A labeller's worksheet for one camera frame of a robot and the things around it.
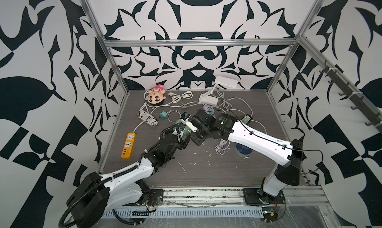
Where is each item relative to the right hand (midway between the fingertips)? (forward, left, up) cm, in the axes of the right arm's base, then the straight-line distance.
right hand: (191, 132), depth 73 cm
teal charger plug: (+23, +19, -18) cm, 35 cm away
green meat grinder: (-1, +2, +1) cm, 3 cm away
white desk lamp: (+38, -11, -18) cm, 44 cm away
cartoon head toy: (+36, +25, -11) cm, 45 cm away
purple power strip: (+24, -12, -14) cm, 31 cm away
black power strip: (+22, -40, -20) cm, 50 cm away
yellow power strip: (+1, +37, -19) cm, 41 cm away
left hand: (+6, +7, -6) cm, 11 cm away
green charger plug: (+16, -34, -14) cm, 40 cm away
